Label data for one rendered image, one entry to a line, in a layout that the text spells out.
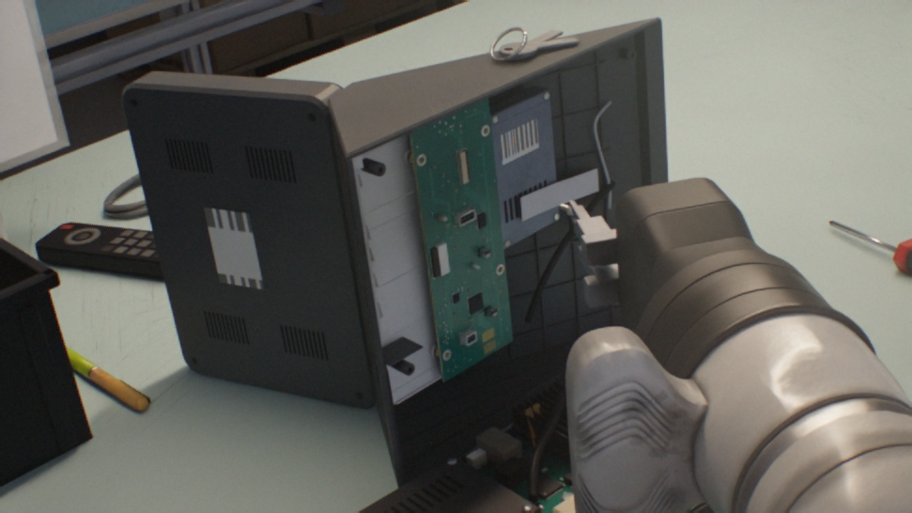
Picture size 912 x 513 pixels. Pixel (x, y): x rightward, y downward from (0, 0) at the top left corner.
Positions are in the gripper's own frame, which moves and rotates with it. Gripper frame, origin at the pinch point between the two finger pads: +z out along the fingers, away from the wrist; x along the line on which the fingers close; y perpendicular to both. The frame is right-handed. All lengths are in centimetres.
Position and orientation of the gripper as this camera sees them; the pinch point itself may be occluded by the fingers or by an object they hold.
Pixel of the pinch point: (572, 209)
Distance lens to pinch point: 59.3
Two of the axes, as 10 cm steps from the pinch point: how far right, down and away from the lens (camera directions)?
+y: 9.8, -1.8, 1.2
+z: -1.9, -4.4, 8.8
